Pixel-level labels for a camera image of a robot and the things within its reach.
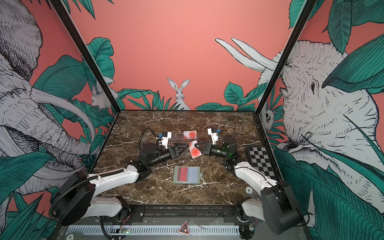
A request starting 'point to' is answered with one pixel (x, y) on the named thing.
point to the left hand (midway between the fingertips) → (187, 146)
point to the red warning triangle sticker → (184, 228)
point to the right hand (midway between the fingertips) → (194, 146)
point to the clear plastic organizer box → (181, 140)
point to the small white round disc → (249, 190)
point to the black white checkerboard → (260, 158)
